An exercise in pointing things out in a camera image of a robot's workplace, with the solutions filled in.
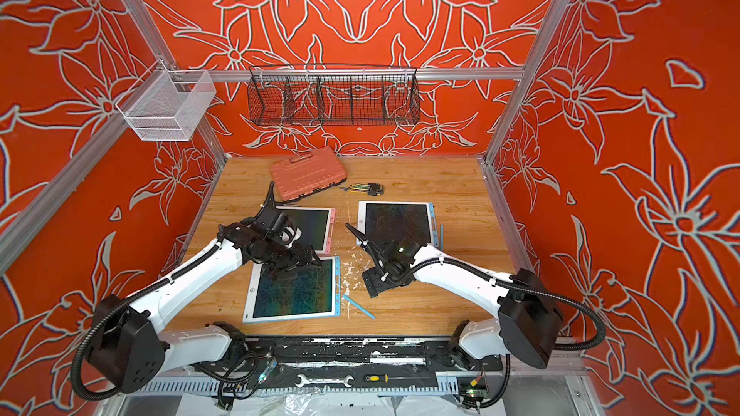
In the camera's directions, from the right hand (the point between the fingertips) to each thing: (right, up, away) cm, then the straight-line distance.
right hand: (377, 280), depth 79 cm
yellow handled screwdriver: (+1, -21, -10) cm, 23 cm away
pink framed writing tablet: (-21, +13, +21) cm, 32 cm away
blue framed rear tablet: (+3, +14, +20) cm, 25 cm away
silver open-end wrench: (-14, -22, -10) cm, 27 cm away
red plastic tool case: (-26, +31, +28) cm, 49 cm away
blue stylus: (-5, -9, +2) cm, 10 cm away
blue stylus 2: (+23, +9, +16) cm, 29 cm away
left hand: (-18, +5, -1) cm, 19 cm away
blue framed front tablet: (-24, -5, +4) cm, 24 cm away
